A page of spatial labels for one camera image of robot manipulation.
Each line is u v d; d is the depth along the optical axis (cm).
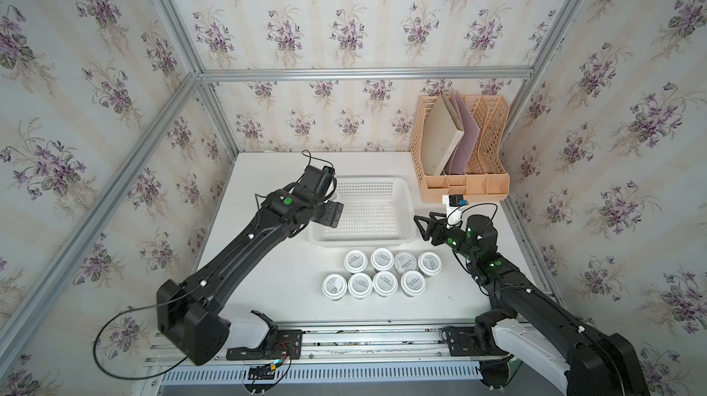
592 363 39
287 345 72
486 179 101
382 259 82
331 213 68
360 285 78
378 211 101
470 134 89
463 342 73
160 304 40
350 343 75
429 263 82
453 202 70
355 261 82
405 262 83
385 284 78
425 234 73
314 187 56
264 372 72
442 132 98
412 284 78
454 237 70
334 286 77
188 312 37
